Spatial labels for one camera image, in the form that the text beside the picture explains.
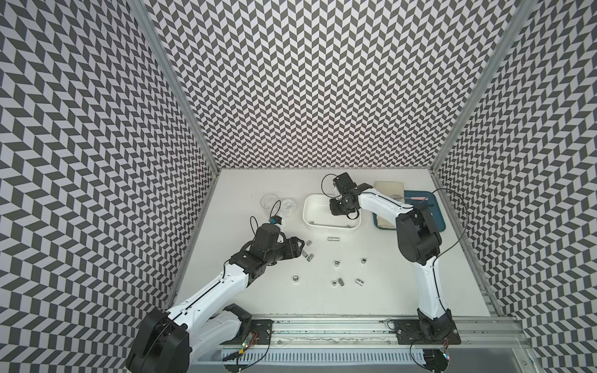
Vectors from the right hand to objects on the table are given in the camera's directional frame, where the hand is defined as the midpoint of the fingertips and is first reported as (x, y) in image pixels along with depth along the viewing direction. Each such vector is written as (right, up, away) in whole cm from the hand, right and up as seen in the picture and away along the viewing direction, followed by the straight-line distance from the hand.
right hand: (334, 212), depth 100 cm
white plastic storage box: (-7, -2, +4) cm, 9 cm away
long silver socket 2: (-1, -10, -6) cm, 12 cm away
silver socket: (-11, -12, -6) cm, 17 cm away
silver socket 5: (+1, -23, -17) cm, 29 cm away
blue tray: (+44, -5, -2) cm, 45 cm away
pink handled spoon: (+40, +6, +5) cm, 40 cm away
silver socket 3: (+10, -17, -12) cm, 23 cm away
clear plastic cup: (-29, +4, +2) cm, 29 cm away
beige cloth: (+30, +9, +8) cm, 32 cm away
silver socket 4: (-2, -24, -18) cm, 29 cm away
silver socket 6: (+7, -23, -17) cm, 30 cm away
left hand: (-15, -11, -17) cm, 25 cm away
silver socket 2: (-11, -16, -11) cm, 22 cm away
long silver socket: (-13, -15, -9) cm, 22 cm away
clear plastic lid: (-20, +2, -3) cm, 20 cm away
